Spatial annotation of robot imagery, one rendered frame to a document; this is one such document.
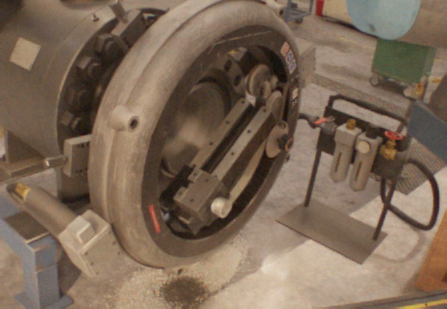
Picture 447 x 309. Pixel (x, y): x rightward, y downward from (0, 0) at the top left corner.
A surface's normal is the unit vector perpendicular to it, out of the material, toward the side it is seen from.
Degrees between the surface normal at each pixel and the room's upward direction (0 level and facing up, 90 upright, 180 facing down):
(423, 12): 107
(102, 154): 80
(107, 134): 73
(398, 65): 90
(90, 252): 90
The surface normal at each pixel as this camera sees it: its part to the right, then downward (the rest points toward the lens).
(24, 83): -0.59, 0.06
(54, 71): -0.51, -0.15
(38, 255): 0.77, 0.36
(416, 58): -0.58, 0.28
